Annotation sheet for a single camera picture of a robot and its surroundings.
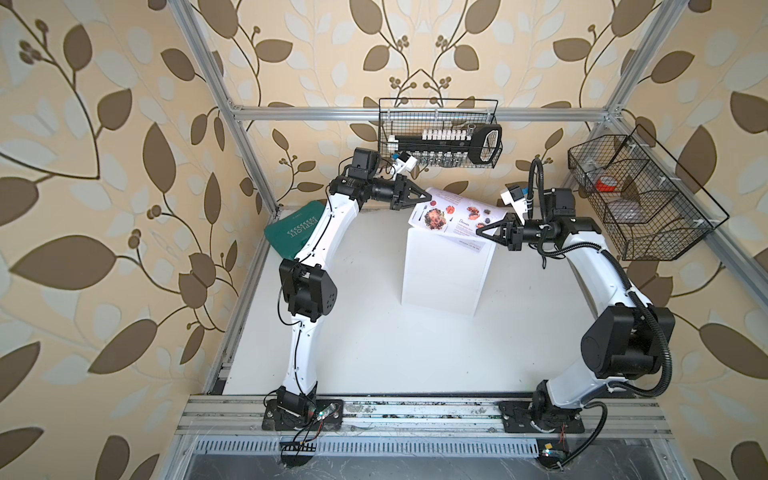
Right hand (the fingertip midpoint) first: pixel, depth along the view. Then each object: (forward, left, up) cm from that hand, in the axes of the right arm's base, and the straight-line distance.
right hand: (477, 233), depth 75 cm
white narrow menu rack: (-4, +8, -12) cm, 15 cm away
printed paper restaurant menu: (+2, +5, +4) cm, 7 cm away
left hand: (+7, +13, +7) cm, 17 cm away
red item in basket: (+13, -37, +4) cm, 40 cm away
